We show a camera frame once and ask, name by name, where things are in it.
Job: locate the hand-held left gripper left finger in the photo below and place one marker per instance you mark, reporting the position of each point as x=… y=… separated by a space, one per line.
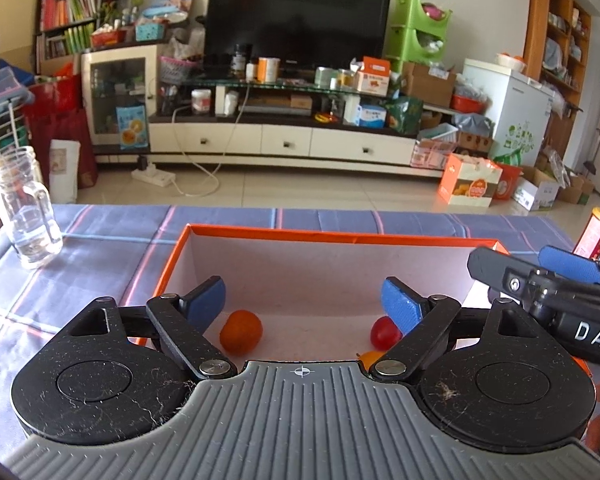
x=207 y=302

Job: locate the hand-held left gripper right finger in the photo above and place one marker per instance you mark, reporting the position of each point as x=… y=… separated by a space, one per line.
x=402 y=305

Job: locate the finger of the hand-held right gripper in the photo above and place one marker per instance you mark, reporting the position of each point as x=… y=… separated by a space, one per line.
x=572 y=264
x=492 y=265

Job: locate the red tomato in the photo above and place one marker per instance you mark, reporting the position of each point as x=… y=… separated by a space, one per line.
x=384 y=334

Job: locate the orange tangerine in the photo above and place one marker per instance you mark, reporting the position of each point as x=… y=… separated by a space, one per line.
x=241 y=331

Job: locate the small orange fruit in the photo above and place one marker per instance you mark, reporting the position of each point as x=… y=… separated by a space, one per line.
x=370 y=359

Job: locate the orange cardboard box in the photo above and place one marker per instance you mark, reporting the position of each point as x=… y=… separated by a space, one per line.
x=320 y=270

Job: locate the red cylindrical can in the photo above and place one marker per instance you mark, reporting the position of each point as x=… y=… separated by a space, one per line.
x=594 y=232

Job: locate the white cardboard box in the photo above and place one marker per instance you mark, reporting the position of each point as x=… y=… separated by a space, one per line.
x=535 y=190

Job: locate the red plastic bucket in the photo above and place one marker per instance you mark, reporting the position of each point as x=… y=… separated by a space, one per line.
x=509 y=182

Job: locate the orange fruit carton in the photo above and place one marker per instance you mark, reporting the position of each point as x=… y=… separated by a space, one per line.
x=467 y=182

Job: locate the plaid blue tablecloth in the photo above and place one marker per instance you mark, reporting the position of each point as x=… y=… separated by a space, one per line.
x=105 y=270

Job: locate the pink printed carton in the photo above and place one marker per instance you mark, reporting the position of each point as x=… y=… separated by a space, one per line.
x=432 y=154

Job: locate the white power strip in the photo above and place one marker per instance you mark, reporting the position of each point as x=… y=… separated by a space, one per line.
x=152 y=176

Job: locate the white chest freezer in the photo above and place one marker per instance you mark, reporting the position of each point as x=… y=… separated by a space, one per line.
x=515 y=115

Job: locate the red plastic basin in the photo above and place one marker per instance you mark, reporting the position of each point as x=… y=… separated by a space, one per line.
x=467 y=104

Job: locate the green foil bag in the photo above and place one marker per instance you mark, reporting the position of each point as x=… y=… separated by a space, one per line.
x=405 y=116

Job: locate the white television stand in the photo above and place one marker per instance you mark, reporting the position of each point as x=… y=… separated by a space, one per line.
x=280 y=142

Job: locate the open brown cardboard box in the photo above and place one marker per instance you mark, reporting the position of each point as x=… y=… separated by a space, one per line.
x=430 y=85

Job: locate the blue snack packet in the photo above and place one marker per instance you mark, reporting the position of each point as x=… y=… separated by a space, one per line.
x=131 y=127

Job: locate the blue tissue box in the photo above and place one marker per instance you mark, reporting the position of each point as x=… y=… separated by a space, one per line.
x=372 y=116

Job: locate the white paper bag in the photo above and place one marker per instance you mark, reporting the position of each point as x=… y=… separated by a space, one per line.
x=64 y=172

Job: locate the white bowl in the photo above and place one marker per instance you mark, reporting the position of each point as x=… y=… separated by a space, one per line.
x=510 y=62

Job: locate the orange and white packet box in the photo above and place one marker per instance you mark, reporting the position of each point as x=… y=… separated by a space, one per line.
x=373 y=77

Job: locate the wooden shelf unit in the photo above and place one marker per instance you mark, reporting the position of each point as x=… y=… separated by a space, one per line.
x=555 y=35

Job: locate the pink plastic basket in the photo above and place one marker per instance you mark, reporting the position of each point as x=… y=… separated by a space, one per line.
x=177 y=70

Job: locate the red fabric bag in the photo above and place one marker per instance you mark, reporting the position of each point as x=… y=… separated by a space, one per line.
x=60 y=120

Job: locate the silver tin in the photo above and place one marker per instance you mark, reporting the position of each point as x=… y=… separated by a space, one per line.
x=326 y=77

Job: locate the orange canister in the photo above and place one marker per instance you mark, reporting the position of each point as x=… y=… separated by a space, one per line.
x=268 y=69

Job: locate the green stacked storage bins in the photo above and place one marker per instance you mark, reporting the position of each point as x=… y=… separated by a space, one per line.
x=417 y=35

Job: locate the dark glass jar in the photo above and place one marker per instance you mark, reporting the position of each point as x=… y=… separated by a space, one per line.
x=240 y=62

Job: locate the teal plastic basket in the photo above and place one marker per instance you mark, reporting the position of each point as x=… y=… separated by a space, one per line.
x=150 y=31

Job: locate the black flat television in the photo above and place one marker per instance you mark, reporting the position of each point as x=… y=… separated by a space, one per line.
x=300 y=10

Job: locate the dark bookshelf with books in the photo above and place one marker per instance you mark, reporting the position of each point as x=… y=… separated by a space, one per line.
x=67 y=10

